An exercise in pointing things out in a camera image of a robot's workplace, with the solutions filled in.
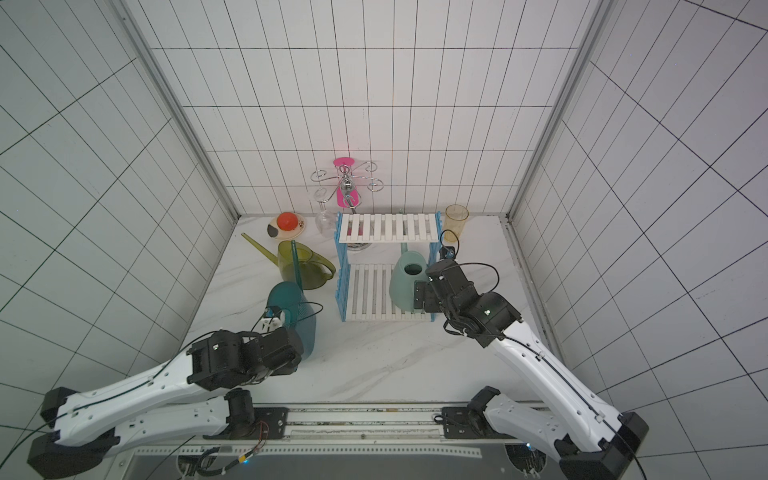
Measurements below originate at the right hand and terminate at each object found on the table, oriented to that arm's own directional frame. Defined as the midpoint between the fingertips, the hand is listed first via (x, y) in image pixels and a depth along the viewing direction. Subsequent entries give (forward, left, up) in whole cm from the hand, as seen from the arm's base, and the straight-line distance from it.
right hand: (423, 288), depth 74 cm
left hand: (-17, +34, -8) cm, 40 cm away
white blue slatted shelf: (+10, +18, -21) cm, 29 cm away
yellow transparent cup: (+35, -13, -11) cm, 39 cm away
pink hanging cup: (+34, +24, +1) cm, 42 cm away
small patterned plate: (+35, +57, -20) cm, 70 cm away
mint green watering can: (+9, +4, -4) cm, 11 cm away
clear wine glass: (+26, +31, -4) cm, 41 cm away
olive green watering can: (+13, +34, -14) cm, 39 cm away
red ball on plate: (+37, +51, -17) cm, 65 cm away
